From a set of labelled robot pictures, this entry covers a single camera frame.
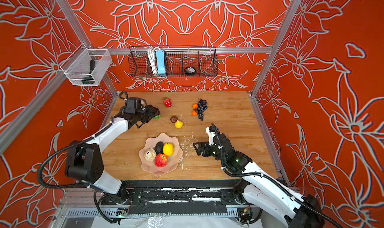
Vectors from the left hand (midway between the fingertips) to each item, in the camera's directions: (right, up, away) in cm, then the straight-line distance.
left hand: (157, 110), depth 89 cm
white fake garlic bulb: (-1, -24, -11) cm, 26 cm away
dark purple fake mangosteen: (0, -4, -2) cm, 5 cm away
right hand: (+24, -17, -13) cm, 32 cm away
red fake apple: (+4, -27, -11) cm, 29 cm away
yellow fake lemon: (+8, -22, -6) cm, 24 cm away
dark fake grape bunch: (+29, +2, +17) cm, 34 cm away
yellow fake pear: (+12, -10, +9) cm, 18 cm away
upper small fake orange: (+23, +3, +19) cm, 30 cm away
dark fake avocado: (+3, -22, -5) cm, 22 cm away
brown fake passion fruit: (+9, -6, +11) cm, 16 cm away
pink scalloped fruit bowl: (+10, -29, -5) cm, 31 cm away
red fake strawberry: (+3, +6, +21) cm, 22 cm away
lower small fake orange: (+23, -2, +17) cm, 29 cm away
